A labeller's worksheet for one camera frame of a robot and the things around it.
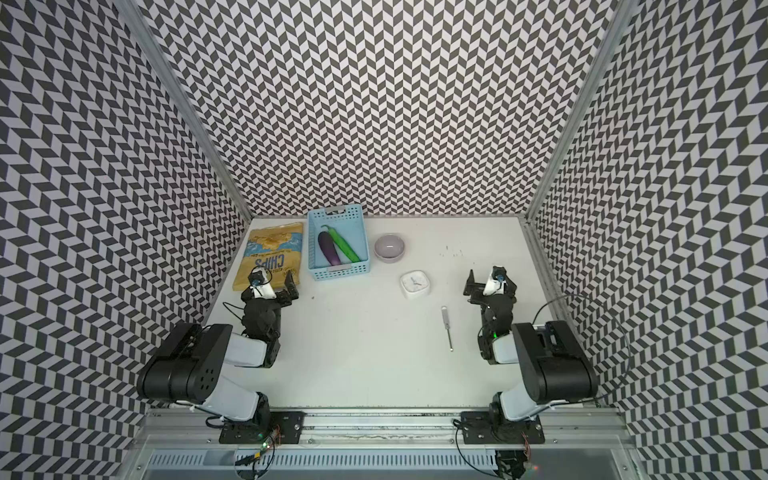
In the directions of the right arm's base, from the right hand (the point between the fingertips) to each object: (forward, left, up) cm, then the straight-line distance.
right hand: (487, 276), depth 90 cm
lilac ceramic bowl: (+17, +30, -7) cm, 35 cm away
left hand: (0, +65, +1) cm, 65 cm away
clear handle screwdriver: (-8, +12, -10) cm, 18 cm away
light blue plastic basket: (+31, +47, -7) cm, 57 cm away
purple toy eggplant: (+17, +52, -7) cm, 56 cm away
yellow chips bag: (+17, +71, -6) cm, 74 cm away
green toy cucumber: (+20, +48, -8) cm, 53 cm away
